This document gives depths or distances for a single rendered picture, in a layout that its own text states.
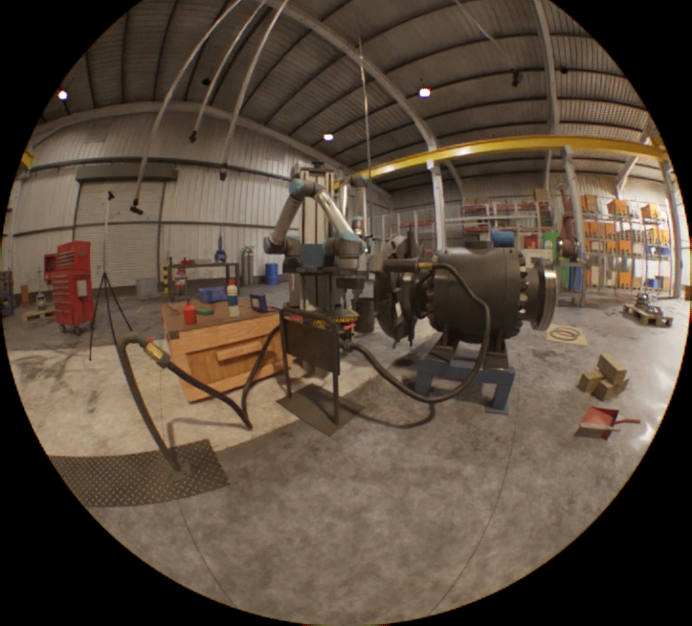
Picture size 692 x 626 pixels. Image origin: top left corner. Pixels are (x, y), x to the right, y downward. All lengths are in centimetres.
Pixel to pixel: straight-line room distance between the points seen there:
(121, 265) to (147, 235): 157
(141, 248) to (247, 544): 893
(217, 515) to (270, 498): 21
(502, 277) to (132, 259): 948
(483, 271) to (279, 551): 145
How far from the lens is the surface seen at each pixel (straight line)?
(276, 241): 172
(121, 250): 933
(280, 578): 79
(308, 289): 209
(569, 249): 530
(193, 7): 885
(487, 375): 121
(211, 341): 125
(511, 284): 120
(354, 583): 77
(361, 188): 193
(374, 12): 810
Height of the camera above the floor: 77
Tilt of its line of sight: 4 degrees down
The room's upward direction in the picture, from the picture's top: 1 degrees counter-clockwise
